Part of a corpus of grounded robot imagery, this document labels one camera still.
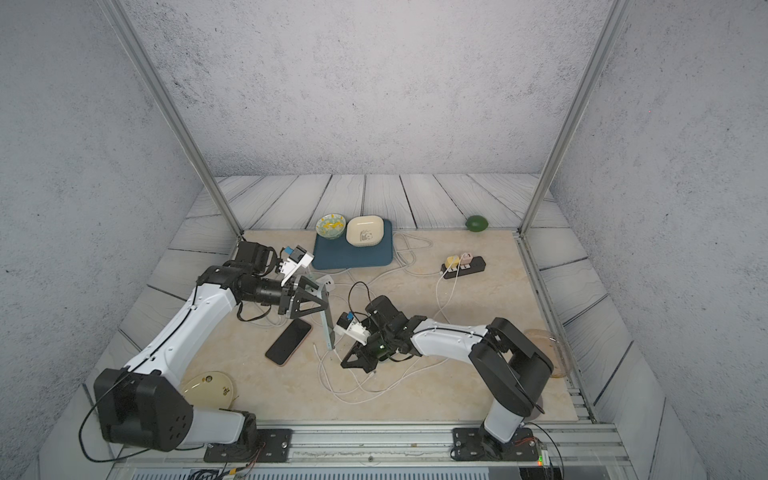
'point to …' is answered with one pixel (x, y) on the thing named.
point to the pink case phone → (285, 346)
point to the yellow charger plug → (452, 262)
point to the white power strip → (327, 281)
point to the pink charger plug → (466, 258)
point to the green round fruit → (476, 223)
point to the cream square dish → (365, 231)
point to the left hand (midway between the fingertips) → (326, 302)
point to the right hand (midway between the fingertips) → (346, 366)
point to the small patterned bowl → (331, 226)
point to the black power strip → (478, 265)
